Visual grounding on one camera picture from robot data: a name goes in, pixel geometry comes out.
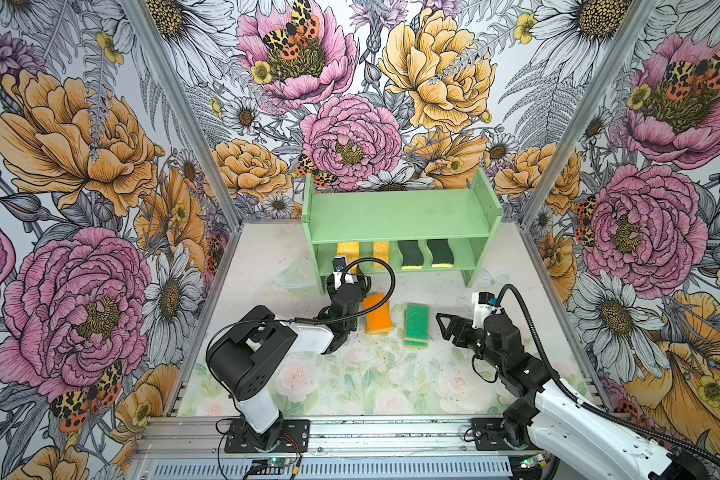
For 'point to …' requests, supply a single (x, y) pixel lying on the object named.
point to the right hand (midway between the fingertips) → (446, 327)
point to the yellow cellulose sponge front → (381, 250)
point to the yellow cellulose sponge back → (352, 252)
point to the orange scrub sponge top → (378, 321)
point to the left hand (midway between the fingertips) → (349, 273)
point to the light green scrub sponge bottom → (415, 344)
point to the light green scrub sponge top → (417, 322)
